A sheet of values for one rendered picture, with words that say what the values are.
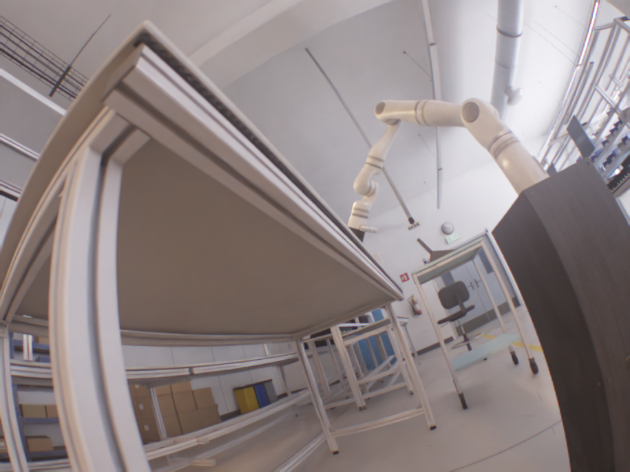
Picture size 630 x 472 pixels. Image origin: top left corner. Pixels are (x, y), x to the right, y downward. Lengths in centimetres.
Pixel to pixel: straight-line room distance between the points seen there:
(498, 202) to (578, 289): 743
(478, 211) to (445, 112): 690
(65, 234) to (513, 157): 80
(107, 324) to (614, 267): 76
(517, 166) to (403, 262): 667
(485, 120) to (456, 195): 711
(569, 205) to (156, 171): 72
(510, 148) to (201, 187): 68
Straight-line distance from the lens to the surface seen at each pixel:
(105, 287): 22
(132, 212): 46
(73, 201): 25
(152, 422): 411
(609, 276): 66
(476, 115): 82
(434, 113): 94
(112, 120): 26
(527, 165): 75
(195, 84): 30
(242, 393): 649
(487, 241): 763
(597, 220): 69
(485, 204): 788
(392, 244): 746
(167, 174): 40
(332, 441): 216
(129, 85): 24
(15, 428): 90
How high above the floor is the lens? 71
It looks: 24 degrees up
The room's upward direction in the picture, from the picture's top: 20 degrees counter-clockwise
